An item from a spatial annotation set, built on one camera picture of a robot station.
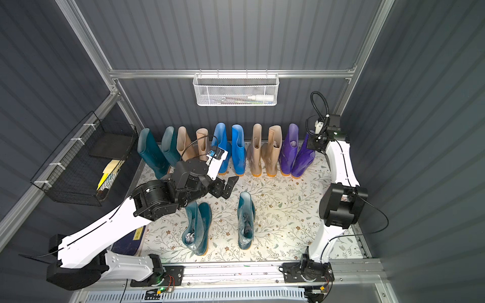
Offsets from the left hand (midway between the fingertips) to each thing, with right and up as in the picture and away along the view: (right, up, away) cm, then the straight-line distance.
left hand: (228, 175), depth 60 cm
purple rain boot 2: (+32, +4, +26) cm, 41 cm away
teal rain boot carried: (-39, +8, +29) cm, 49 cm away
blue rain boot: (-8, +15, +38) cm, 42 cm away
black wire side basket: (-57, +2, +13) cm, 59 cm away
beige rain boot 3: (+17, +10, +31) cm, 36 cm away
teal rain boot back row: (-28, +11, +23) cm, 38 cm away
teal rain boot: (+6, -15, +10) cm, 19 cm away
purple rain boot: (+25, +10, +25) cm, 36 cm away
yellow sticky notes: (-49, +1, +13) cm, 50 cm away
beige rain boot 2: (+10, +9, +24) cm, 27 cm away
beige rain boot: (-16, +13, +32) cm, 38 cm away
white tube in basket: (+14, +36, +34) cm, 51 cm away
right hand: (+39, +13, +28) cm, 49 cm away
